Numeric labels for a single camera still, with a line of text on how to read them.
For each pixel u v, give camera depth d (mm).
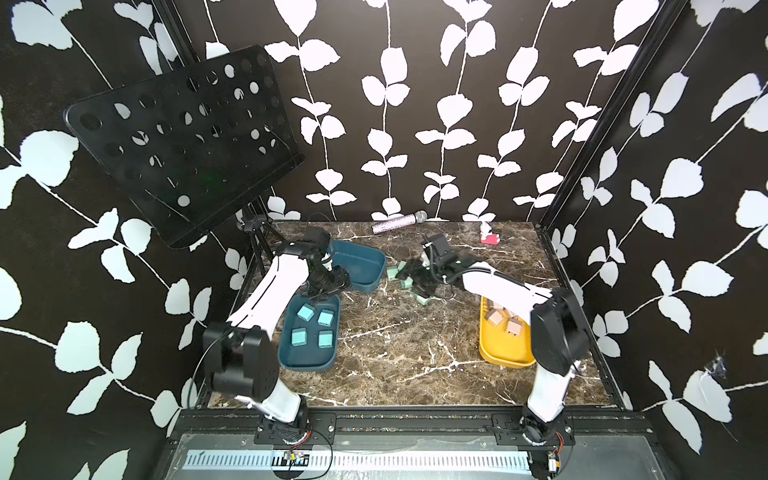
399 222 1185
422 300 970
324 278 703
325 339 862
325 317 912
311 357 856
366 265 1108
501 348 837
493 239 1145
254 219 788
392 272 998
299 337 880
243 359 430
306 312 925
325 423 755
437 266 711
